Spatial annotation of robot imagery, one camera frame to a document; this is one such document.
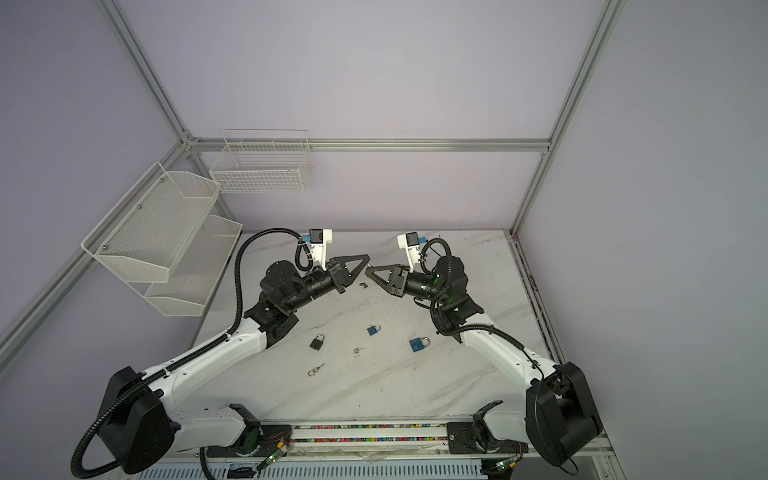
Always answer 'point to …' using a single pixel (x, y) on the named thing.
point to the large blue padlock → (417, 344)
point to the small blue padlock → (372, 330)
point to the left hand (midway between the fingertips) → (369, 259)
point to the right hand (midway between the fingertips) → (366, 276)
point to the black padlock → (318, 341)
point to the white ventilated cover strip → (377, 470)
